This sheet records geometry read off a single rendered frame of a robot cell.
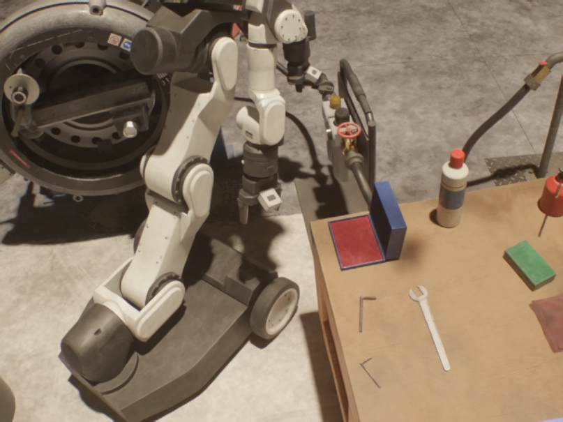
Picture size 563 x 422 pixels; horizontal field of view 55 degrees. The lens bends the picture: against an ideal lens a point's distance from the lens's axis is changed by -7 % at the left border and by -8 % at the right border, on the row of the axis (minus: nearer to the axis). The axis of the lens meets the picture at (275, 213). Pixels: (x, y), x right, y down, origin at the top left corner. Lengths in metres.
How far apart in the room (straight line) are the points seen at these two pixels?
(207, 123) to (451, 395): 0.91
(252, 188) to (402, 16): 2.17
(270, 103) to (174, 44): 0.26
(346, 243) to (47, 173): 1.08
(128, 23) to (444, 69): 1.74
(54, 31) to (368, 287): 1.11
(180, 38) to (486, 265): 0.91
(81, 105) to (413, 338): 1.18
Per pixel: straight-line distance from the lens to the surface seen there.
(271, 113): 1.36
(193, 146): 1.53
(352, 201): 2.21
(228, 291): 1.77
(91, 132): 2.08
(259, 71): 1.34
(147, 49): 1.38
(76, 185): 2.07
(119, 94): 1.80
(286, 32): 1.31
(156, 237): 1.64
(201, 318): 1.75
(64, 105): 1.84
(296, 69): 1.92
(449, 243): 1.49
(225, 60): 1.47
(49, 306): 2.20
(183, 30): 1.38
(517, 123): 2.68
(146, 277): 1.65
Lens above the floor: 1.60
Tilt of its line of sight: 46 degrees down
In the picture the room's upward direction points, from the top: 9 degrees counter-clockwise
